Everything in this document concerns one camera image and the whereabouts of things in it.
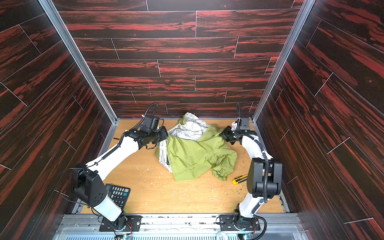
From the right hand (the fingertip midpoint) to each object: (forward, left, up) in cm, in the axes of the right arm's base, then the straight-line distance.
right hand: (222, 133), depth 92 cm
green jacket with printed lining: (-7, +18, -7) cm, 21 cm away
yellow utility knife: (-23, -10, -15) cm, 29 cm away
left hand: (-6, +32, +6) cm, 33 cm away
